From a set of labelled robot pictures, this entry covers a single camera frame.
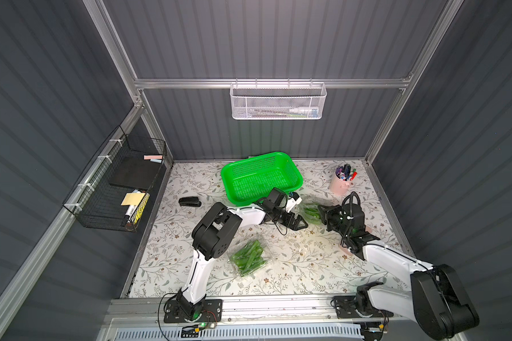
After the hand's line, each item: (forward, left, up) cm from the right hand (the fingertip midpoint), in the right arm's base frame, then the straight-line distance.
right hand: (320, 204), depth 86 cm
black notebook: (+3, +70, +17) cm, 72 cm away
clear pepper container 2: (0, +3, -7) cm, 7 cm away
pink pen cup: (+16, -13, -2) cm, 20 cm away
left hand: (-3, +7, -9) cm, 12 cm away
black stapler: (+9, +59, -13) cm, 61 cm away
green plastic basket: (+23, +31, -14) cm, 41 cm away
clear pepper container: (-17, +29, -11) cm, 35 cm away
